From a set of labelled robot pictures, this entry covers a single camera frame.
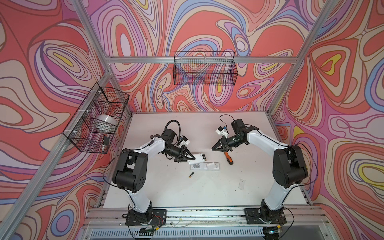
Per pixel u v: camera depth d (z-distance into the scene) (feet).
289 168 1.59
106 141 2.37
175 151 2.53
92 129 2.42
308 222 2.43
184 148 2.56
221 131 2.75
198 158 2.76
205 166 2.90
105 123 2.31
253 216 2.37
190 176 2.85
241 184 2.77
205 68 3.15
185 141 2.76
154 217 2.40
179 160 2.56
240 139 2.39
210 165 2.92
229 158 3.03
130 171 1.59
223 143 2.50
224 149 2.57
